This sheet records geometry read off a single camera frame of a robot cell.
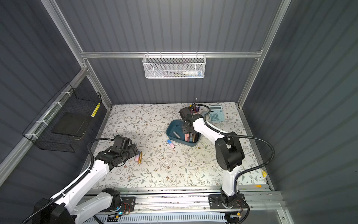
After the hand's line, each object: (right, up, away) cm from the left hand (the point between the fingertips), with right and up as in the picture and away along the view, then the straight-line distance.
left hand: (132, 152), depth 83 cm
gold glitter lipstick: (+3, -5, +6) cm, 9 cm away
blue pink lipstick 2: (+22, +2, +14) cm, 26 cm away
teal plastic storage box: (+25, +10, +19) cm, 33 cm away
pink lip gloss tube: (+34, +7, +16) cm, 38 cm away
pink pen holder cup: (+40, +26, +19) cm, 51 cm away
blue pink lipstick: (+1, -5, +6) cm, 8 cm away
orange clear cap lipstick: (+36, +5, +16) cm, 40 cm away
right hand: (+36, +13, +11) cm, 39 cm away
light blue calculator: (+58, +23, +28) cm, 68 cm away
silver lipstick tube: (+25, +9, +18) cm, 32 cm away
